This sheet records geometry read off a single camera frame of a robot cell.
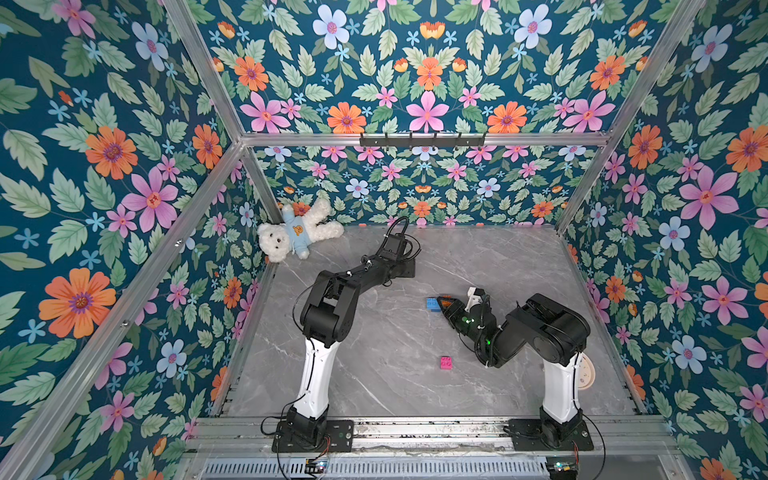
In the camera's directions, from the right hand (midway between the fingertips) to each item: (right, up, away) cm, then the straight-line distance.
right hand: (444, 297), depth 95 cm
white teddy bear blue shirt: (-52, +22, +13) cm, 58 cm away
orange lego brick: (0, -1, -4) cm, 4 cm away
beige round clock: (+38, -19, -13) cm, 44 cm away
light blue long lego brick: (-4, -2, 0) cm, 5 cm away
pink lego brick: (-1, -17, -10) cm, 20 cm away
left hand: (-11, +11, +10) cm, 18 cm away
